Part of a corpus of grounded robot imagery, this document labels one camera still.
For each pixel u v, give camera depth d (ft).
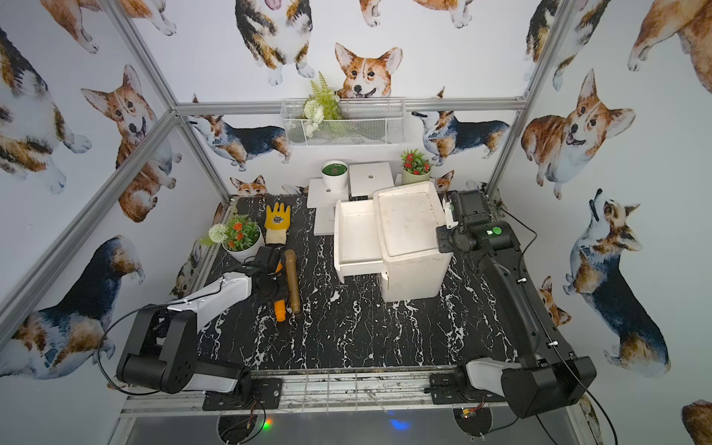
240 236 2.95
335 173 3.17
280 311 2.75
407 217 2.69
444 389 2.40
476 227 1.64
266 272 2.36
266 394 2.41
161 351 1.41
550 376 1.22
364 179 3.15
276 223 3.61
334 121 2.76
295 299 2.95
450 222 2.16
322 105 2.67
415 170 3.10
